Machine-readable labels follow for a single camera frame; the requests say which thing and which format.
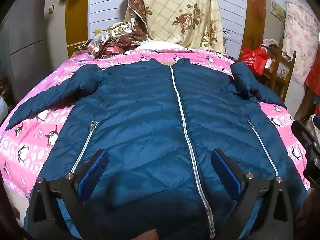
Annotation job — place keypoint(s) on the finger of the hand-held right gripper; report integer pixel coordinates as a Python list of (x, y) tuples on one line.
[(301, 133)]

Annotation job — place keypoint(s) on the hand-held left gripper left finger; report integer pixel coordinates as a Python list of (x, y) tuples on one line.
[(96, 170)]

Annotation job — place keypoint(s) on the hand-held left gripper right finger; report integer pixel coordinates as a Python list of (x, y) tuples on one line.
[(225, 172)]

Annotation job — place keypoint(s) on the blue puffer jacket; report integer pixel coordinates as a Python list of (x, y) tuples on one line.
[(150, 105)]

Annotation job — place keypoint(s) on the person's left hand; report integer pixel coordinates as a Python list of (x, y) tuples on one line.
[(147, 235)]

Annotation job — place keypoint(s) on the red hanging garment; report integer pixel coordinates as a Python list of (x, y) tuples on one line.
[(313, 80)]

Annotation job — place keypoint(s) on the wooden chair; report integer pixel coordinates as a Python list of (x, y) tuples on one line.
[(290, 67)]

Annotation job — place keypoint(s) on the pink penguin print blanket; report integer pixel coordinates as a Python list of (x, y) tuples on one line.
[(27, 152)]

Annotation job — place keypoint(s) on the red shopping bag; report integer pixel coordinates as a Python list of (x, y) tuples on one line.
[(253, 60)]

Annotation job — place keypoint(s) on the pink floral cloth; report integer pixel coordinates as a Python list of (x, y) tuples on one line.
[(300, 35)]

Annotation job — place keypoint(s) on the clear plastic bag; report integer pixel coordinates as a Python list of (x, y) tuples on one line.
[(96, 42)]

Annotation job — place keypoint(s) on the white pillow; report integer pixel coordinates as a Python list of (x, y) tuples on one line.
[(155, 45)]

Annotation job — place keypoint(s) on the grey refrigerator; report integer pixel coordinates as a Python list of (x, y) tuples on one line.
[(27, 30)]

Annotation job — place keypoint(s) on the brown floral cloth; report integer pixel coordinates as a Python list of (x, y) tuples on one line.
[(136, 7)]

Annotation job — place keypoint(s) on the cream floral quilt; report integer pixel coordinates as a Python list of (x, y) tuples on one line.
[(175, 5)]

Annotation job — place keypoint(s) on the wall poster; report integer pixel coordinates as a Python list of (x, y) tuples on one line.
[(277, 10)]

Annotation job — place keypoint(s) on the wall switch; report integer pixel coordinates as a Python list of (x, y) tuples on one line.
[(51, 9)]

